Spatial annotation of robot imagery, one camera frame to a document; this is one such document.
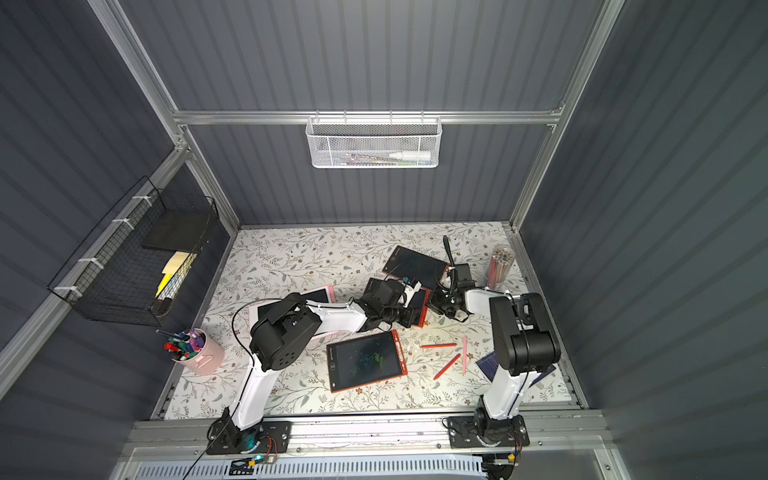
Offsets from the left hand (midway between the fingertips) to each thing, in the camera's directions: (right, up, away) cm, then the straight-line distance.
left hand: (427, 318), depth 92 cm
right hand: (+1, +4, +4) cm, 6 cm away
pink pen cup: (-60, -8, -13) cm, 62 cm away
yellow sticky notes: (-66, +17, -19) cm, 71 cm away
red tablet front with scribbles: (-19, -11, -6) cm, 23 cm away
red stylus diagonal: (+4, -12, -8) cm, 15 cm away
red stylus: (+3, -7, -3) cm, 9 cm away
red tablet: (-2, +4, +4) cm, 6 cm away
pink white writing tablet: (-55, +1, +3) cm, 55 cm away
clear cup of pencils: (+21, +19, -6) cm, 29 cm away
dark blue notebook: (+17, -12, -8) cm, 22 cm away
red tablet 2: (-5, +17, +19) cm, 26 cm away
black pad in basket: (-71, +27, -10) cm, 77 cm away
